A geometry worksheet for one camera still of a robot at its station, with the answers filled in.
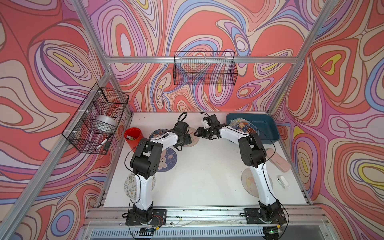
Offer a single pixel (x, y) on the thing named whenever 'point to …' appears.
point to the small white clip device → (283, 182)
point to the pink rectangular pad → (282, 164)
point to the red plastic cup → (133, 135)
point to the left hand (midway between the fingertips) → (187, 141)
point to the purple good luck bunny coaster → (168, 160)
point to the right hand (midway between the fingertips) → (198, 137)
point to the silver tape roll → (103, 124)
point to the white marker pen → (103, 142)
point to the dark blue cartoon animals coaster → (157, 133)
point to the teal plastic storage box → (263, 122)
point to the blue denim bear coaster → (244, 125)
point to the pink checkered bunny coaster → (194, 139)
